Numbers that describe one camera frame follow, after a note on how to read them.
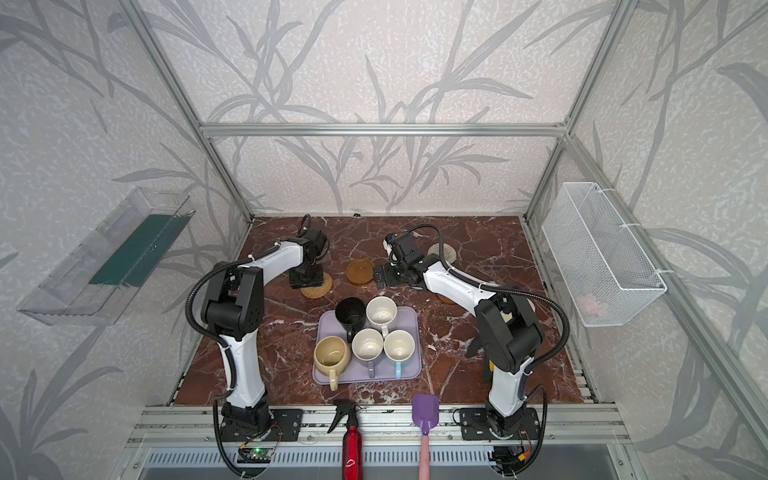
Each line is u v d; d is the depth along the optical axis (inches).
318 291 38.9
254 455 27.9
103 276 25.5
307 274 34.3
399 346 33.4
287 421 29.1
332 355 33.1
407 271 27.2
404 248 28.1
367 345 33.8
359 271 41.1
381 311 35.8
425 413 29.5
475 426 28.8
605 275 24.0
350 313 34.7
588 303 28.3
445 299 24.0
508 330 18.9
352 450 26.8
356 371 32.5
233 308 21.4
